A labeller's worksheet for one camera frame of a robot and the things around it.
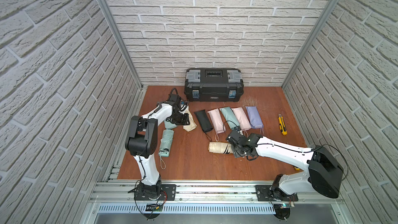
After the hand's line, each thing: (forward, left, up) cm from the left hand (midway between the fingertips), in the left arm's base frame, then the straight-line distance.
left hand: (189, 120), depth 95 cm
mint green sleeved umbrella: (+4, -27, -2) cm, 27 cm away
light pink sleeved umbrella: (+2, -34, -1) cm, 34 cm away
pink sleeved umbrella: (0, -18, 0) cm, 18 cm away
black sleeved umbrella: (+2, -9, -3) cm, 10 cm away
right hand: (-17, -31, 0) cm, 36 cm away
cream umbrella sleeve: (-3, +1, -3) cm, 5 cm away
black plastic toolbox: (+20, -16, +13) cm, 28 cm away
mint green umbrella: (-14, +13, 0) cm, 19 cm away
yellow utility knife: (-2, -60, -2) cm, 60 cm away
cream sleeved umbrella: (-17, -20, -1) cm, 26 cm away
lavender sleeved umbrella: (+3, -42, -1) cm, 42 cm away
